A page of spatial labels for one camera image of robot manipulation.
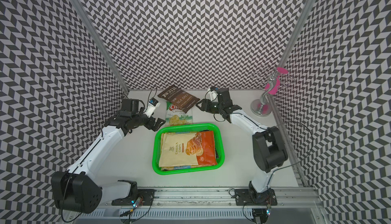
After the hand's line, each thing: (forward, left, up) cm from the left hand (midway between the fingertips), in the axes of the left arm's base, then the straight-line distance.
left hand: (157, 118), depth 81 cm
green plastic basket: (-3, -16, -6) cm, 17 cm away
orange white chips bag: (-13, -12, -10) cm, 20 cm away
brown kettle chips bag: (+27, -10, -16) cm, 32 cm away
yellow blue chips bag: (-23, -8, -10) cm, 26 cm away
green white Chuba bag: (+13, -6, -16) cm, 22 cm away
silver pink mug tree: (+20, -68, +7) cm, 71 cm away
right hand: (+8, -23, 0) cm, 24 cm away
